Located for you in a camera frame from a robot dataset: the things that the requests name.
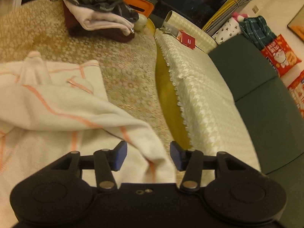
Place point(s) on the red rabbit print pillow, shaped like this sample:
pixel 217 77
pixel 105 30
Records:
pixel 281 54

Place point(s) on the red packet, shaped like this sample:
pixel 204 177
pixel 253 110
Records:
pixel 187 40

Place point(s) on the yellow curtain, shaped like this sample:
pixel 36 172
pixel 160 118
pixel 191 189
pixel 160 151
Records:
pixel 223 7

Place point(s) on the red printed pillow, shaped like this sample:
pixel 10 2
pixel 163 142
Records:
pixel 298 95

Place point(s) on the wall switch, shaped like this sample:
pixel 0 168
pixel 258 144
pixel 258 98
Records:
pixel 255 9

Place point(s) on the orange and green tissue box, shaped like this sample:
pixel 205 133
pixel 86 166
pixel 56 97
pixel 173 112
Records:
pixel 140 6

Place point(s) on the white patterned cushion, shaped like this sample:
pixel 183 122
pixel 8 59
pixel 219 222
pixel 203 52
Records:
pixel 226 30

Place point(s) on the white garment with orange seams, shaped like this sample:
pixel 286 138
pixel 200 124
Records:
pixel 71 104

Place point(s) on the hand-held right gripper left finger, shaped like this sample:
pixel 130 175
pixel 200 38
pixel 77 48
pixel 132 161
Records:
pixel 120 155

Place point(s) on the green plaid cloth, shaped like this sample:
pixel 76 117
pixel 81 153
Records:
pixel 257 32

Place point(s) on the dark grey striped garment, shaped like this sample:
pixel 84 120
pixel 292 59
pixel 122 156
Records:
pixel 114 7

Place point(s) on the green sofa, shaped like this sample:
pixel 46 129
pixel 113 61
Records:
pixel 261 80

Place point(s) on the clear plastic wrapper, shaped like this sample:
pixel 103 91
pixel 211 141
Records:
pixel 169 29

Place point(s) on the orange framed picture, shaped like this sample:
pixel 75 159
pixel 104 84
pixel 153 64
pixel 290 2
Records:
pixel 298 25

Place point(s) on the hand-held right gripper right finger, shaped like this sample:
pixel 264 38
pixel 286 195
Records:
pixel 177 156

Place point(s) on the cream sofa cover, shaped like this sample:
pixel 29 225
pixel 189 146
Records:
pixel 201 87

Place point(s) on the pink plush toy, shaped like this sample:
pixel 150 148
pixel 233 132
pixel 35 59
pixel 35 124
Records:
pixel 238 16

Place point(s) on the pale pink folded cloth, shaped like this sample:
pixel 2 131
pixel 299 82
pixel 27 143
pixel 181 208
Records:
pixel 99 20

